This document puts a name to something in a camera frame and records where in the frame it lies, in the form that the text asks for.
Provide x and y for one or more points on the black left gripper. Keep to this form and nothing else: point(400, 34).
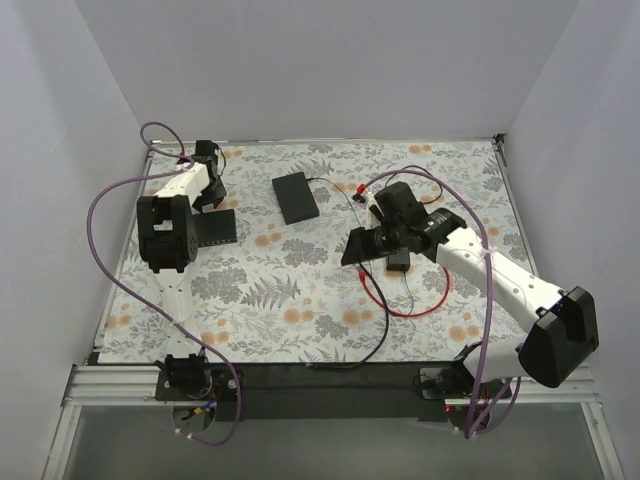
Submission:
point(211, 195)

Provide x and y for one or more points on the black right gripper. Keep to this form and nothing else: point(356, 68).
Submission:
point(373, 240)

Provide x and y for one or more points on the black network switch with ports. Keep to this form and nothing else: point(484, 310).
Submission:
point(215, 228)

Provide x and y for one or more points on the black rectangular box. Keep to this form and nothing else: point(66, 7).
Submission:
point(295, 198)

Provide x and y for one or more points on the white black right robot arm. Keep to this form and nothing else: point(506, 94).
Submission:
point(560, 326)

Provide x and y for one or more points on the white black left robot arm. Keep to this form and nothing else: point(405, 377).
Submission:
point(168, 243)

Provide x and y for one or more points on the black power adapter brick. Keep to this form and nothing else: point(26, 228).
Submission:
point(398, 262)

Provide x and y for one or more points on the floral patterned table mat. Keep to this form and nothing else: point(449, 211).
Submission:
point(280, 293)

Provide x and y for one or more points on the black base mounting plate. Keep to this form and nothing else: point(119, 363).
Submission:
point(431, 391)

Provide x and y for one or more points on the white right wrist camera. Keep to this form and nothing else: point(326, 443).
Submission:
point(365, 198)

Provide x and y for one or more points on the aluminium frame rail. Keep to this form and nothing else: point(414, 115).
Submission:
point(136, 385)

